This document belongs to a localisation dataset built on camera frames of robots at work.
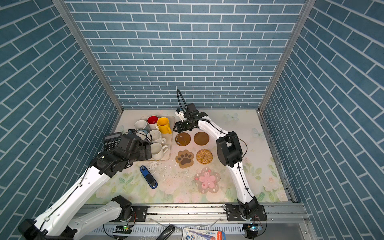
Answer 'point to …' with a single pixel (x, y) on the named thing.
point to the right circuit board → (252, 228)
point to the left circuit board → (126, 229)
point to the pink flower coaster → (207, 180)
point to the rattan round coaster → (204, 156)
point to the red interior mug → (152, 121)
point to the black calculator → (111, 141)
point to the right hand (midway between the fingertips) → (175, 127)
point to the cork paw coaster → (185, 158)
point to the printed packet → (197, 234)
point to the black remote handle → (170, 230)
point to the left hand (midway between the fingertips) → (144, 150)
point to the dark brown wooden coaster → (201, 138)
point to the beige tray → (169, 141)
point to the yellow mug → (163, 123)
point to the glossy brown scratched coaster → (182, 139)
